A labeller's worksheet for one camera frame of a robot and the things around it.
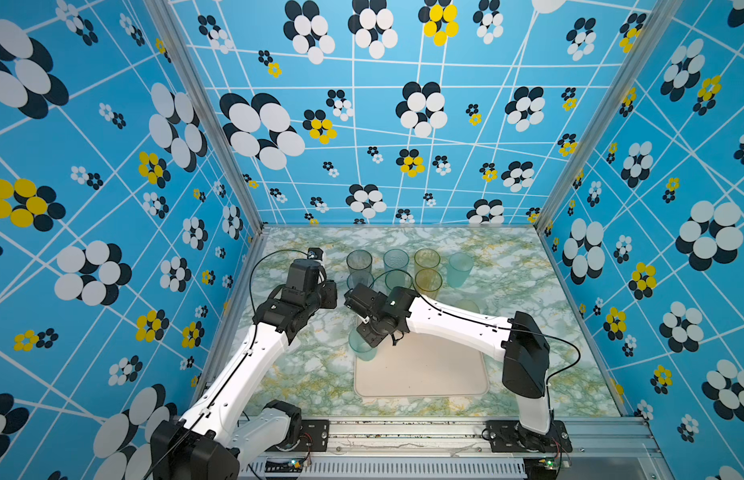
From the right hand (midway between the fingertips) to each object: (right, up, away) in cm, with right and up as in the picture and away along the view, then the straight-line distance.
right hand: (371, 329), depth 82 cm
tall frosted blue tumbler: (+8, +19, +19) cm, 28 cm away
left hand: (-11, +13, -2) cm, 17 cm away
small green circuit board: (-20, -30, -11) cm, 38 cm away
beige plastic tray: (+14, -12, +3) cm, 19 cm away
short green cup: (+29, +6, +5) cm, 30 cm away
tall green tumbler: (+8, +13, +14) cm, 21 cm away
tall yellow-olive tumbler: (+18, +19, +16) cm, 31 cm away
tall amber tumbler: (+18, +11, +14) cm, 26 cm away
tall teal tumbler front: (-3, -7, +4) cm, 9 cm away
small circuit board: (+42, -30, -12) cm, 53 cm away
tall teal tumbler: (+31, +17, +24) cm, 43 cm away
